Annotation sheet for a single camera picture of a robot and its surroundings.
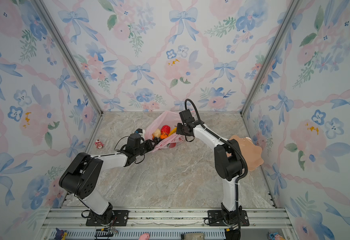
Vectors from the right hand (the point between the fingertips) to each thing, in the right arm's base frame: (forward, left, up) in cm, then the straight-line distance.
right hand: (180, 128), depth 97 cm
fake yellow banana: (+4, +5, -8) cm, 10 cm away
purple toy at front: (-56, +53, -6) cm, 78 cm away
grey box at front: (-56, -7, -7) cm, 57 cm away
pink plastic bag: (+5, +10, +4) cm, 12 cm away
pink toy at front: (-56, +15, -9) cm, 59 cm away
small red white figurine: (-8, +53, -7) cm, 54 cm away
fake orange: (-2, +11, -6) cm, 13 cm away
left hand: (-9, +14, -2) cm, 17 cm away
